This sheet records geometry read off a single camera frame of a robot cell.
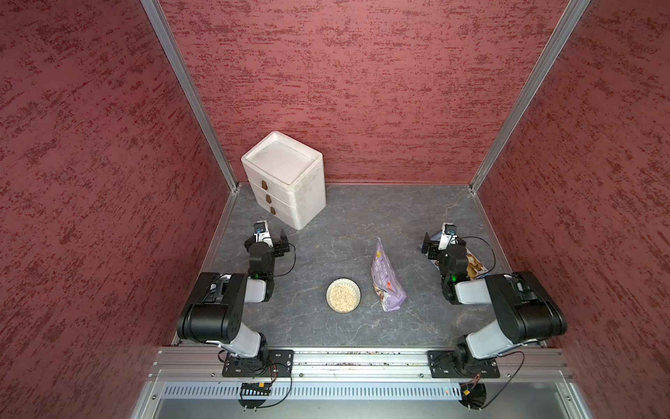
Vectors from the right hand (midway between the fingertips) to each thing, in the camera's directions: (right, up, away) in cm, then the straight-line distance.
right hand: (438, 236), depth 93 cm
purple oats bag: (-20, -17, -13) cm, 29 cm away
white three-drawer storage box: (-55, +21, -4) cm, 59 cm away
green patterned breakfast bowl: (-35, -18, -12) cm, 41 cm away
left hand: (-62, +1, -1) cm, 62 cm away
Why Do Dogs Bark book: (+13, -12, -1) cm, 18 cm away
